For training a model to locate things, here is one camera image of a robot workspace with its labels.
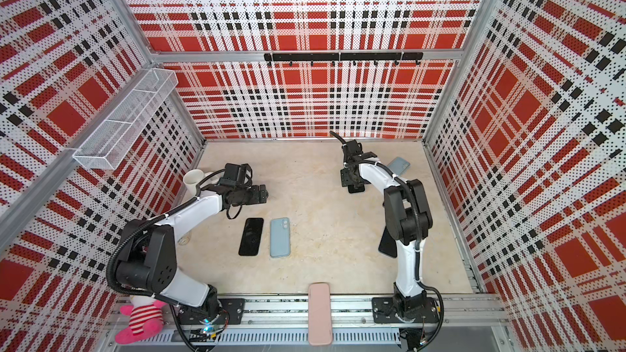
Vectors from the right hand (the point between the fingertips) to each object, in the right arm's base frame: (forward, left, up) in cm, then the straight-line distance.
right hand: (355, 179), depth 98 cm
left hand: (-9, +38, +1) cm, 39 cm away
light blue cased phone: (-22, +29, -7) cm, 37 cm away
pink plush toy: (-48, +63, +1) cm, 79 cm away
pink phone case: (-46, +14, -5) cm, 49 cm away
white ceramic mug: (+2, +68, 0) cm, 68 cm away
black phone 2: (-25, -11, -6) cm, 27 cm away
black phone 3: (-4, +1, -1) cm, 5 cm away
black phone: (-21, +41, -8) cm, 46 cm away
